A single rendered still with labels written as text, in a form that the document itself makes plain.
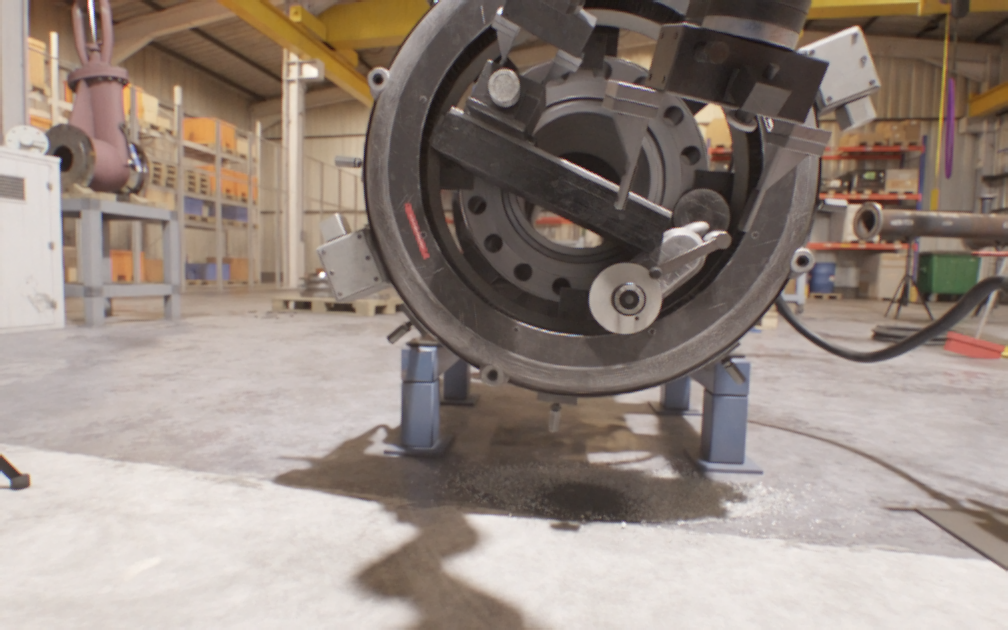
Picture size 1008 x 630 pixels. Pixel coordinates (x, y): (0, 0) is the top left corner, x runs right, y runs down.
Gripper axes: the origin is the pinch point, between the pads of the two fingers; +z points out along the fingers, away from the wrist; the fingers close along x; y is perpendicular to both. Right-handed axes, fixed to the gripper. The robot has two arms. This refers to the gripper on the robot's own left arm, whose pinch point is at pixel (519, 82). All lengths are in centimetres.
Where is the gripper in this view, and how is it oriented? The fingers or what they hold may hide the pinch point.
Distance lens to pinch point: 90.4
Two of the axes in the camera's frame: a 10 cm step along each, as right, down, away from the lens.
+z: -3.9, 5.9, 7.1
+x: -8.9, -4.3, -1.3
